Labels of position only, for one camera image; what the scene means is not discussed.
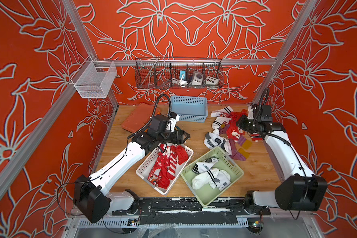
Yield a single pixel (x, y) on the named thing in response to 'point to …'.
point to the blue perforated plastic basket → (192, 109)
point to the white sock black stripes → (208, 177)
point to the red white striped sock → (173, 161)
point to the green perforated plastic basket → (207, 194)
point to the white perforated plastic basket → (147, 164)
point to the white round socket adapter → (197, 79)
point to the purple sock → (240, 154)
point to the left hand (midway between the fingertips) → (185, 133)
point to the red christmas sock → (182, 154)
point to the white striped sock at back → (217, 113)
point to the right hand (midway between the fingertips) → (233, 120)
